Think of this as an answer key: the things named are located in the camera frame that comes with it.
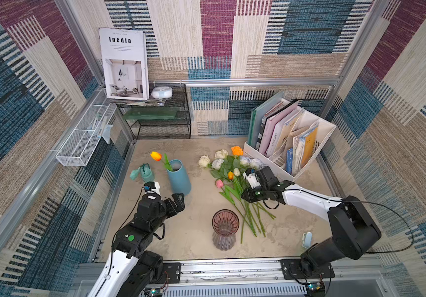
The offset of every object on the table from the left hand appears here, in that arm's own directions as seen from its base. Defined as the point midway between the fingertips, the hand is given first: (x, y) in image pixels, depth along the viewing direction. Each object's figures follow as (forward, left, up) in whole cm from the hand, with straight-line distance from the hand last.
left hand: (176, 197), depth 75 cm
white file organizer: (+33, -52, +1) cm, 61 cm away
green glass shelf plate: (+41, +15, +11) cm, 45 cm away
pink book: (+30, -42, +11) cm, 53 cm away
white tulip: (+20, -27, -12) cm, 36 cm away
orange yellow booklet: (+27, -61, +5) cm, 67 cm away
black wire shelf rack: (+54, +12, -12) cm, 57 cm away
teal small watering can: (+19, +19, -9) cm, 29 cm away
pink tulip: (+15, -18, -15) cm, 28 cm away
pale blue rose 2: (+28, -33, -12) cm, 45 cm away
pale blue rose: (+26, -17, -12) cm, 34 cm away
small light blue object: (-13, -54, -14) cm, 57 cm away
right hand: (+8, -29, -12) cm, 32 cm away
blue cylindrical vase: (+9, 0, -1) cm, 9 cm away
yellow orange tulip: (+18, -24, -12) cm, 33 cm away
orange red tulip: (+11, +7, +13) cm, 18 cm away
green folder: (+37, -36, +13) cm, 53 cm away
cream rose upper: (+33, -19, -13) cm, 41 cm away
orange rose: (+35, -29, -13) cm, 47 cm away
